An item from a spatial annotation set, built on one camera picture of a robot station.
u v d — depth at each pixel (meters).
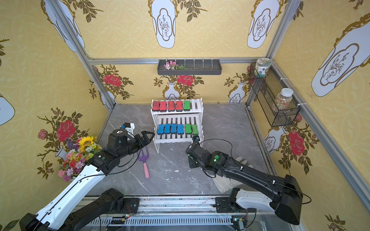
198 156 0.56
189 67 0.88
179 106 0.80
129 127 0.69
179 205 0.75
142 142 0.65
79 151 0.76
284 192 0.40
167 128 0.88
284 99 0.65
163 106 0.82
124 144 0.59
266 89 1.00
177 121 0.95
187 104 0.82
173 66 0.88
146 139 0.66
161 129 0.89
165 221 0.70
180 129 0.88
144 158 0.91
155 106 0.80
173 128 0.88
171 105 0.82
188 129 0.88
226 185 0.80
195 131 0.87
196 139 0.68
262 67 0.85
